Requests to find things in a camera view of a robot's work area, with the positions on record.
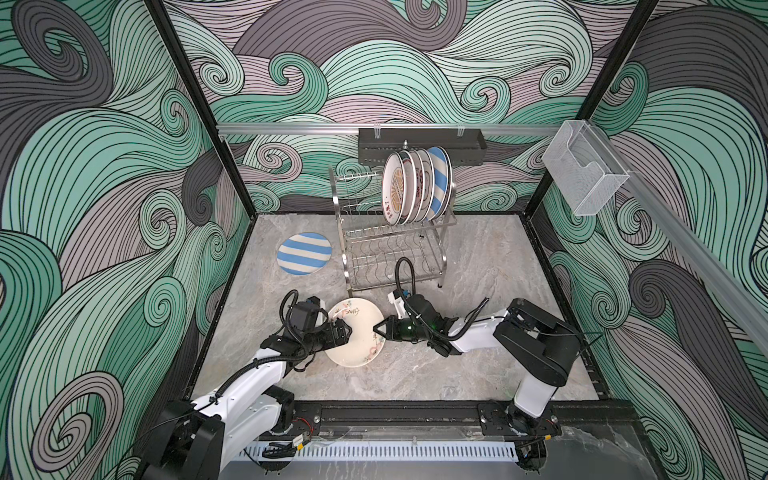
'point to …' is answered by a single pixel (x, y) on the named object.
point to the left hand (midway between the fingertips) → (341, 331)
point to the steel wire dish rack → (371, 246)
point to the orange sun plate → (393, 188)
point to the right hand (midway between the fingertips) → (372, 330)
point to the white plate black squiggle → (365, 343)
